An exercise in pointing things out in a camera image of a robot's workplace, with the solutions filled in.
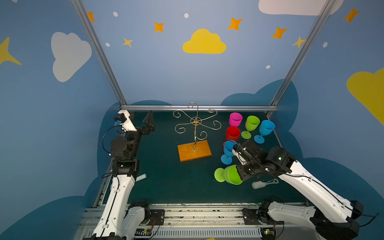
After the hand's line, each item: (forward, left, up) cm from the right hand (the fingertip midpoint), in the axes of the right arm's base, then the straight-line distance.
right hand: (240, 169), depth 69 cm
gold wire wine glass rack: (+13, +29, +12) cm, 34 cm away
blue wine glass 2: (+32, -23, -6) cm, 40 cm away
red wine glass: (+30, -2, -11) cm, 32 cm away
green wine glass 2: (+35, -14, -7) cm, 38 cm away
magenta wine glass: (+38, -3, -6) cm, 39 cm away
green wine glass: (0, +4, -6) cm, 7 cm away
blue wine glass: (+16, +2, -20) cm, 26 cm away
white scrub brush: (0, -15, -20) cm, 25 cm away
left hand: (+15, +46, +21) cm, 53 cm away
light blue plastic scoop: (+1, +53, -19) cm, 57 cm away
